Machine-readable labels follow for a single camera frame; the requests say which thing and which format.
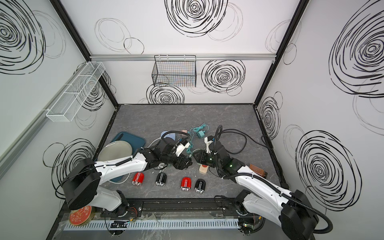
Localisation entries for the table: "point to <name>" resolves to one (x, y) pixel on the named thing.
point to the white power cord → (159, 138)
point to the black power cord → (244, 135)
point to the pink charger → (184, 131)
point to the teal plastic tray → (136, 142)
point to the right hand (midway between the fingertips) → (193, 156)
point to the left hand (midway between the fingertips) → (189, 161)
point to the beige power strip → (203, 170)
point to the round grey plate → (114, 150)
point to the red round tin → (82, 216)
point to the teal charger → (200, 134)
